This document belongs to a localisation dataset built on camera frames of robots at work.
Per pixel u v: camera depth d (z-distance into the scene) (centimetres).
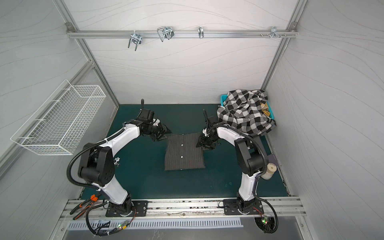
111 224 70
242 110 104
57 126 67
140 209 73
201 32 78
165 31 77
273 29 77
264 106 105
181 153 88
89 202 74
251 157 50
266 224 72
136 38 79
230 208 73
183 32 78
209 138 80
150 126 76
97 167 46
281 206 76
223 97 112
